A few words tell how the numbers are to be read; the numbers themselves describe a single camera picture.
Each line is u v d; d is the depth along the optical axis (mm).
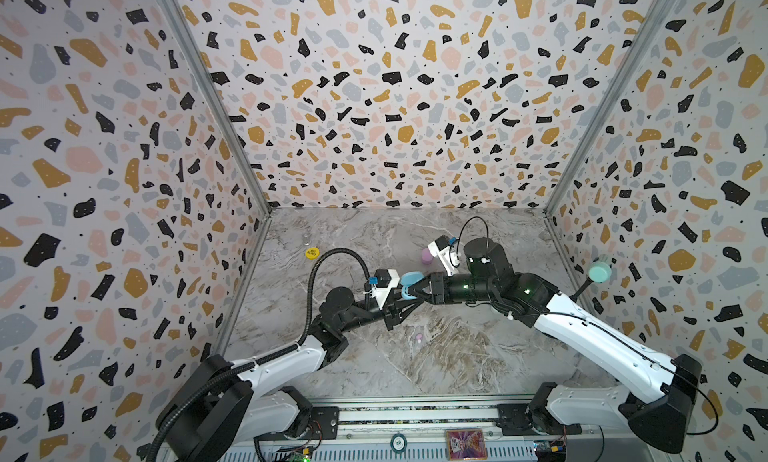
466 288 583
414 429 733
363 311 597
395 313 660
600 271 637
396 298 732
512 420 746
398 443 714
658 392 395
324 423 735
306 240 1096
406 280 688
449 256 615
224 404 404
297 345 540
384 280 615
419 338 876
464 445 701
